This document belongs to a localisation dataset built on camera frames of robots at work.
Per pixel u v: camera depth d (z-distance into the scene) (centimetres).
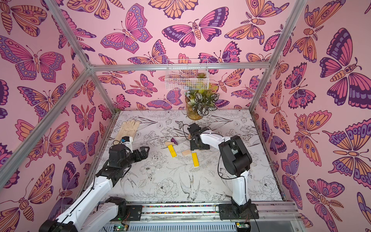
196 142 79
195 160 92
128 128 109
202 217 73
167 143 100
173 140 100
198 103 92
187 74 95
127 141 73
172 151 96
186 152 95
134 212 74
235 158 52
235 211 65
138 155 73
